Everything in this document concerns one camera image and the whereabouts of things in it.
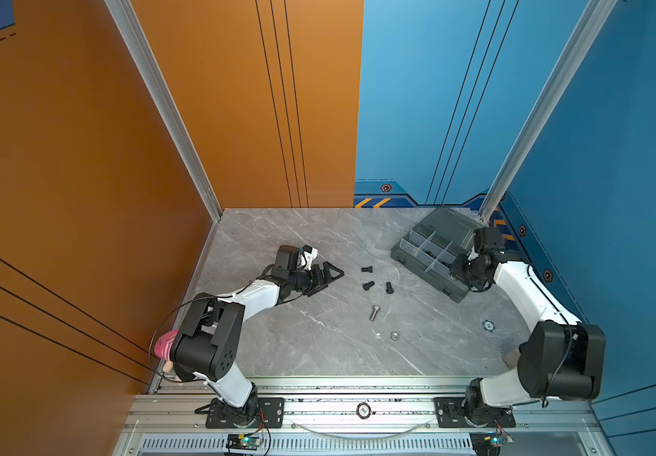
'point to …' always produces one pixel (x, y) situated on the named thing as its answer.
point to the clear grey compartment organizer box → (427, 252)
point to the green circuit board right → (489, 444)
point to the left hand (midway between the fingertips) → (337, 277)
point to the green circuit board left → (242, 441)
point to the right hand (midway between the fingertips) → (451, 271)
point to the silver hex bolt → (376, 309)
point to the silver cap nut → (395, 335)
